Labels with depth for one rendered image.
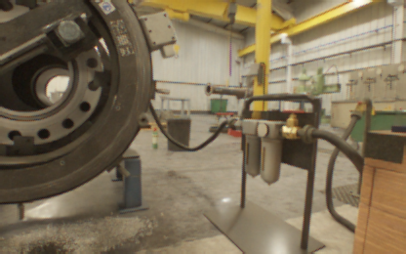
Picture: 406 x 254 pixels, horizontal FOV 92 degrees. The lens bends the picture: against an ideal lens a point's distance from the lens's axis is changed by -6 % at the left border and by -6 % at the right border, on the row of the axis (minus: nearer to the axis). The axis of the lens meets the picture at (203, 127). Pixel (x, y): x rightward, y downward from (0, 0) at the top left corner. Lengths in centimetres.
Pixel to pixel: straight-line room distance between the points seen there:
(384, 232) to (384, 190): 7
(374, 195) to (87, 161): 68
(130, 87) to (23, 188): 40
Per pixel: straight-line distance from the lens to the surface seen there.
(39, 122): 81
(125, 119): 68
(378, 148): 45
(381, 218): 47
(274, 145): 80
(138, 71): 69
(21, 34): 69
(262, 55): 412
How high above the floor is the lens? 50
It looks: 5 degrees down
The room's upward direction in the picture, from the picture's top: 2 degrees clockwise
